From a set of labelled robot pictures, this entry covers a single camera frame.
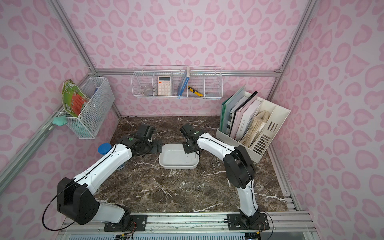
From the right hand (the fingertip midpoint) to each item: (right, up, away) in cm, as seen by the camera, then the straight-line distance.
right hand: (188, 148), depth 92 cm
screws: (+19, -11, 0) cm, 22 cm away
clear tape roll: (-26, +36, +3) cm, 44 cm away
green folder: (+21, +23, -8) cm, 32 cm away
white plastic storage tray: (-10, -7, +6) cm, 13 cm away
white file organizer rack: (+53, +20, -4) cm, 57 cm away
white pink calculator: (-15, +39, +3) cm, 42 cm away
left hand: (-19, +3, -8) cm, 21 cm away
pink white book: (+33, +20, -7) cm, 39 cm away
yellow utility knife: (+5, +36, +5) cm, 37 cm away
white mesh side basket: (-48, +14, -21) cm, 54 cm away
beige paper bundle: (+40, +13, -4) cm, 42 cm away
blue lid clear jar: (-44, +2, -14) cm, 46 cm away
